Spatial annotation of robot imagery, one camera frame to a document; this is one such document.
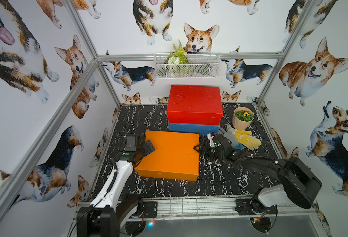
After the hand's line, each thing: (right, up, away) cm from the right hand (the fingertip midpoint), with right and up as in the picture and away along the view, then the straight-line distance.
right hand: (195, 149), depth 83 cm
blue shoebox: (+5, +10, +15) cm, 19 cm away
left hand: (-27, +2, +2) cm, 27 cm away
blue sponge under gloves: (+29, -1, +12) cm, 32 cm away
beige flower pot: (+32, +18, +14) cm, 39 cm away
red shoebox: (+2, +25, +6) cm, 26 cm away
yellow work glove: (+34, +4, +16) cm, 38 cm away
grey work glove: (+24, +7, +14) cm, 29 cm away
